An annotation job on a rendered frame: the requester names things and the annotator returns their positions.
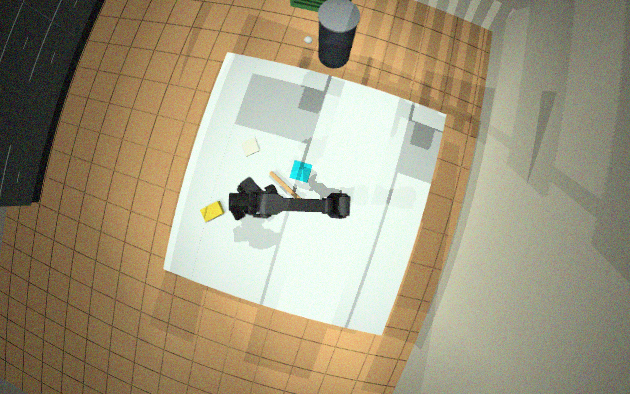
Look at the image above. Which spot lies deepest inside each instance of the yellow rectangular block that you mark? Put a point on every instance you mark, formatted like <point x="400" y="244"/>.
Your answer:
<point x="212" y="211"/>

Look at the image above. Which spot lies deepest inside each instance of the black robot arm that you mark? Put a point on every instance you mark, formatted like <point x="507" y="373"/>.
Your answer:
<point x="336" y="205"/>

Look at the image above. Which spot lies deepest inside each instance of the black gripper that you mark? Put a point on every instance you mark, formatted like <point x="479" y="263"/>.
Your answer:
<point x="240" y="214"/>

